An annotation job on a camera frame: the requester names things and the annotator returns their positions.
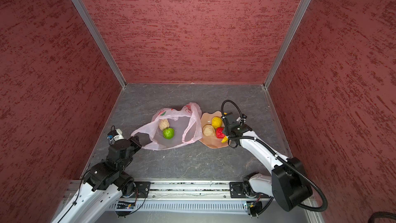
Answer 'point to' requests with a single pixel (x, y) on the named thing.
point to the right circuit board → (254, 207)
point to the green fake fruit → (168, 133)
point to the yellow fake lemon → (216, 122)
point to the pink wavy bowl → (211, 142)
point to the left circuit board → (121, 205)
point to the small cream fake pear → (163, 124)
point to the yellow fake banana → (225, 139)
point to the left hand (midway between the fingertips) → (140, 139)
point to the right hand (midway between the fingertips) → (227, 133)
